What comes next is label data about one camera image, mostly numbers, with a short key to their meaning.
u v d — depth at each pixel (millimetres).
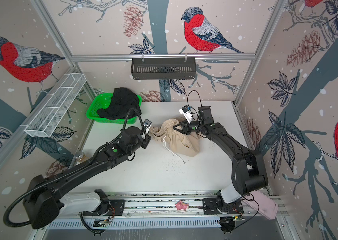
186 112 741
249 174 438
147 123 666
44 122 713
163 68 1061
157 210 729
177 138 832
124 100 1109
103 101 1178
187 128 727
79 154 808
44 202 382
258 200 668
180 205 717
